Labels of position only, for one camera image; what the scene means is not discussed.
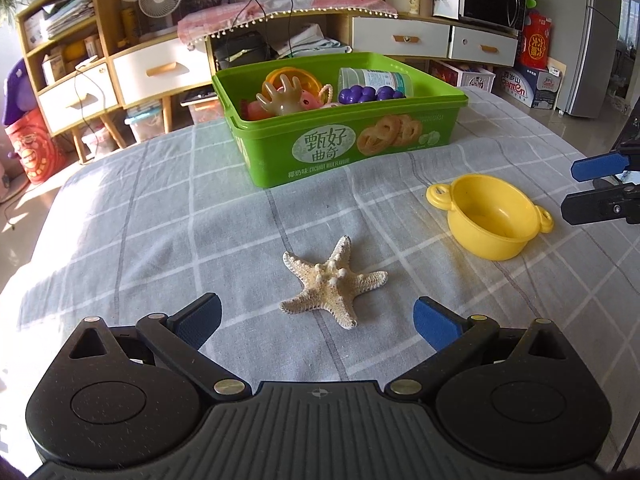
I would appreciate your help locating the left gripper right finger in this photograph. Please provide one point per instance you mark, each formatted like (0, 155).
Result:
(457, 342)

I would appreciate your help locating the black bag in cabinet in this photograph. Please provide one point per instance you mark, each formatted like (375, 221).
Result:
(238, 50)

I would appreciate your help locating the red gift bag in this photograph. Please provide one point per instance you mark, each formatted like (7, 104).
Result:
(535, 41)

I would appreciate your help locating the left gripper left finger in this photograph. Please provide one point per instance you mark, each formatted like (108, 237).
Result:
(177, 339)

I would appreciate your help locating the orange round mould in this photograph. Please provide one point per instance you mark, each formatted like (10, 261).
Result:
(308, 81)

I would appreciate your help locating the pink lace cloth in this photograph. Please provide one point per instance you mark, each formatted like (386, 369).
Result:
(218, 20)

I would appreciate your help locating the grey checked table cloth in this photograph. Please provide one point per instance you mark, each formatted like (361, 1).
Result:
(154, 227)

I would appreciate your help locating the red lantern bag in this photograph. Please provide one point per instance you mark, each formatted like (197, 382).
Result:
(33, 145)

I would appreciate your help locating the clear cotton swab jar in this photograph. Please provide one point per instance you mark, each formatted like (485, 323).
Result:
(348, 76)

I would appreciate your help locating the white blue cardboard box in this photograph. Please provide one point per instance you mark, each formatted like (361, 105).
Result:
(533, 88)

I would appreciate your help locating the silver refrigerator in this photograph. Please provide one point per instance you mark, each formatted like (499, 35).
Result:
(583, 38)

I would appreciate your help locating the yellow toy pot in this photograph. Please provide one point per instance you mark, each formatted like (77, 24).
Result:
(489, 217)

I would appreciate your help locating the beige dried starfish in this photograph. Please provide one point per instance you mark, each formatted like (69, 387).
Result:
(330, 286)

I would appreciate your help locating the wooden shelf unit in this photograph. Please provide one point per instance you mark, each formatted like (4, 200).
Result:
(68, 47)

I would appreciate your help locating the purple toy grape bunch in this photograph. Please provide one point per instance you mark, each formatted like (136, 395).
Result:
(363, 94)

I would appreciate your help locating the pink pig toy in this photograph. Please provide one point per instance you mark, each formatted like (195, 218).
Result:
(253, 112)

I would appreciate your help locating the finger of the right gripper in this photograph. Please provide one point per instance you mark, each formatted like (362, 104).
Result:
(605, 204)
(624, 158)

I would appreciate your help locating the green plastic cookie box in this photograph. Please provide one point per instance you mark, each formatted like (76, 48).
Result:
(278, 150)

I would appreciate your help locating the beige toy octopus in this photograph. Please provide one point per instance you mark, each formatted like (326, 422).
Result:
(282, 97)

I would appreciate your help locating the clear plastic storage bin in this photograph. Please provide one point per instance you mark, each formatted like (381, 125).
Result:
(146, 125)

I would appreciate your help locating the white red storage box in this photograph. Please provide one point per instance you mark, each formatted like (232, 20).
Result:
(462, 75)

